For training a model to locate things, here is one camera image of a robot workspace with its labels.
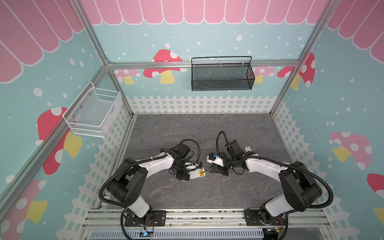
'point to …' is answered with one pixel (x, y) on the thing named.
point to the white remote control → (195, 173)
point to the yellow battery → (201, 173)
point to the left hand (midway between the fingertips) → (186, 174)
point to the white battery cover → (247, 149)
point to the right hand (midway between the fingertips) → (210, 168)
